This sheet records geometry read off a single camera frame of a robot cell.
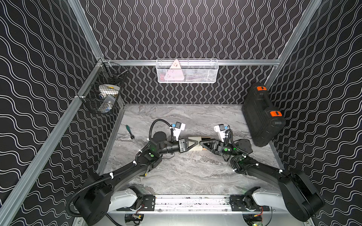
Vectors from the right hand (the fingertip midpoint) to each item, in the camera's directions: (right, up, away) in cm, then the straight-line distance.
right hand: (200, 143), depth 69 cm
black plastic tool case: (+40, +10, +15) cm, 44 cm away
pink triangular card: (-13, +42, +22) cm, 50 cm away
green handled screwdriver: (-49, +5, +37) cm, 62 cm away
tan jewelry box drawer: (+6, -1, +27) cm, 27 cm away
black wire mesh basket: (-57, +28, +14) cm, 65 cm away
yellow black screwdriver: (-31, -21, +15) cm, 40 cm away
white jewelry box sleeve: (-1, -2, +1) cm, 2 cm away
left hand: (-2, +1, -2) cm, 3 cm away
